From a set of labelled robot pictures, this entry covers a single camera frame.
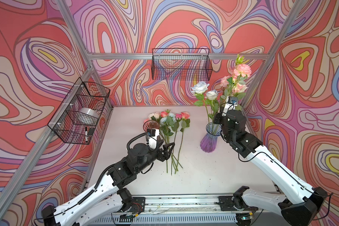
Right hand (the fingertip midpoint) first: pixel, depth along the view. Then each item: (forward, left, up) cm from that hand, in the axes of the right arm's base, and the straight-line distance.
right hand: (221, 110), depth 71 cm
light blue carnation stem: (+11, +30, -31) cm, 44 cm away
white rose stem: (+22, +37, -29) cm, 52 cm away
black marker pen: (-7, +70, -8) cm, 71 cm away
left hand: (-14, +26, -6) cm, 31 cm away
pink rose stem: (+15, +23, -33) cm, 43 cm away
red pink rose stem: (+16, +15, -31) cm, 38 cm away
